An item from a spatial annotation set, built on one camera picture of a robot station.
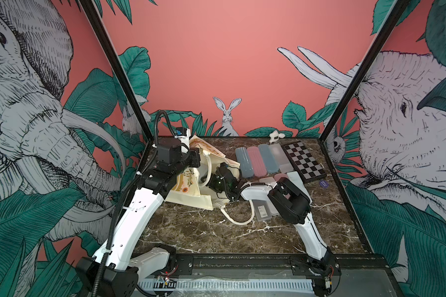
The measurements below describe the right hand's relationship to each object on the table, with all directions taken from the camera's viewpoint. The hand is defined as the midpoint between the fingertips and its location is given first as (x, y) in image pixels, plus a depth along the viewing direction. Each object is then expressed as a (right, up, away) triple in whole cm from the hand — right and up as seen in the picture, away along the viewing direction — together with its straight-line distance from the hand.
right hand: (201, 178), depth 93 cm
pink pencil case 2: (+42, 0, +9) cm, 43 cm away
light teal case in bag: (+25, +6, +12) cm, 28 cm away
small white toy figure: (+44, +24, +23) cm, 55 cm away
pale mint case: (+50, -1, +6) cm, 51 cm away
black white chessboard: (+58, +8, +14) cm, 61 cm away
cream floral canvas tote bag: (-2, -1, -19) cm, 19 cm away
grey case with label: (+30, -14, -5) cm, 34 cm away
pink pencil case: (+32, +5, +12) cm, 34 cm away
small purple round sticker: (+67, -4, +7) cm, 68 cm away
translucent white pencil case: (+47, +6, +12) cm, 48 cm away
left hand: (+3, +16, -22) cm, 27 cm away
